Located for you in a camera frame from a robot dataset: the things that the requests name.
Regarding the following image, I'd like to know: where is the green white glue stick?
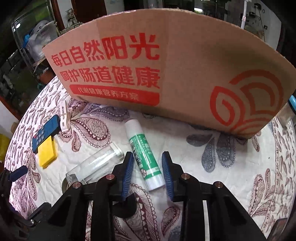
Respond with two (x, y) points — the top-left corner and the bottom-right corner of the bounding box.
(125, 119), (165, 191)

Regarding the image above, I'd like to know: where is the metal sink strainer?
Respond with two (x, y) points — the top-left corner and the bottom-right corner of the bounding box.
(61, 178), (69, 194)

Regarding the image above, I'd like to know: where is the smartphone showing video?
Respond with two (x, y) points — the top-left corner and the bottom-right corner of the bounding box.
(267, 218), (288, 241)

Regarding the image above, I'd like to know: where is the yellow plastic block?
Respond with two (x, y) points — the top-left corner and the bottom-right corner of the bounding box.
(38, 136), (58, 169)

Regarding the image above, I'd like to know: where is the blue remote control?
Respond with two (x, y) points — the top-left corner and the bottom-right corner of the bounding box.
(32, 114), (61, 154)

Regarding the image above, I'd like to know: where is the white clothes peg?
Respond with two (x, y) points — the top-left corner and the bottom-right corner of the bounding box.
(60, 100), (72, 132)

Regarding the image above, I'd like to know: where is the blue lid toothpick jar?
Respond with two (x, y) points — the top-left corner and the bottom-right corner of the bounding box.
(276, 95), (295, 128)

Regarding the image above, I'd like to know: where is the printed cardboard box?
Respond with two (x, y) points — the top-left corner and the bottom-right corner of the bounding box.
(43, 9), (295, 138)

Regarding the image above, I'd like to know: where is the clear storage bin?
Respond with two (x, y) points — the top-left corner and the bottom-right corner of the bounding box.
(26, 20), (58, 62)

